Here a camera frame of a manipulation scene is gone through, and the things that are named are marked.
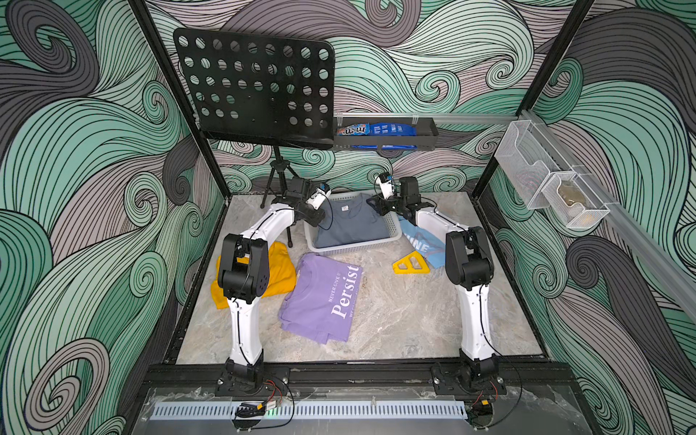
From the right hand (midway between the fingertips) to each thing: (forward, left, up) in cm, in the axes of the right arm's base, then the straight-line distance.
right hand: (376, 197), depth 104 cm
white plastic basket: (-15, +25, 0) cm, 29 cm away
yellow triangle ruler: (-26, -11, -11) cm, 30 cm away
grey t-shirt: (-7, +11, -6) cm, 14 cm away
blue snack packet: (+10, -5, +24) cm, 26 cm away
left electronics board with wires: (-67, +39, -14) cm, 79 cm away
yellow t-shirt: (-29, +35, -9) cm, 46 cm away
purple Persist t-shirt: (-37, +21, -11) cm, 44 cm away
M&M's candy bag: (+9, +9, +24) cm, 27 cm away
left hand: (-7, +22, +1) cm, 23 cm away
